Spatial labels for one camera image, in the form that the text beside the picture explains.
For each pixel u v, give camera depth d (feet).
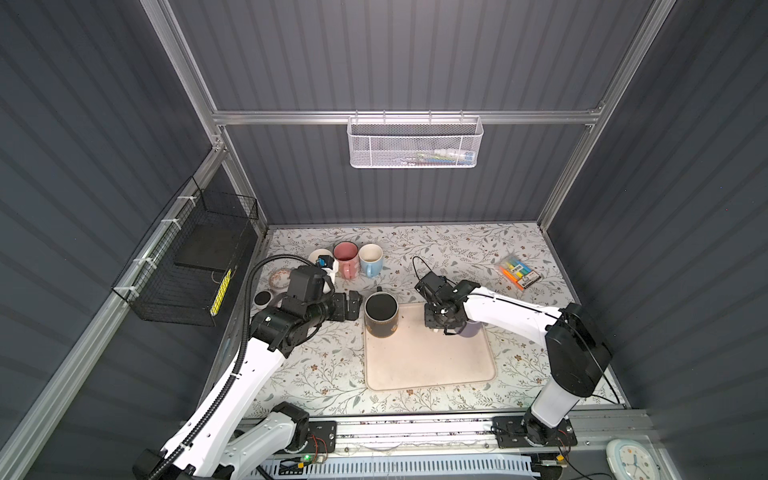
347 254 3.32
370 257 3.35
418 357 2.84
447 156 2.99
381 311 2.77
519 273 3.43
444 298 2.18
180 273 2.37
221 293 2.26
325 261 2.12
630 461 2.24
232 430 1.40
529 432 2.19
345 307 2.08
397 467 2.32
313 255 3.30
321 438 2.38
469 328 2.99
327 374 2.77
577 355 1.60
